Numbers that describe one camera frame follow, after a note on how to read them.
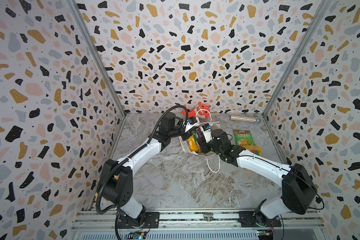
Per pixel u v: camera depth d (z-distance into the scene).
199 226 0.73
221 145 0.64
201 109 1.14
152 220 0.73
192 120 0.67
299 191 0.43
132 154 0.50
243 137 1.06
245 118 1.16
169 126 0.66
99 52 0.87
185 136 0.72
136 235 0.70
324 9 0.72
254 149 0.94
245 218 0.75
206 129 0.73
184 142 0.76
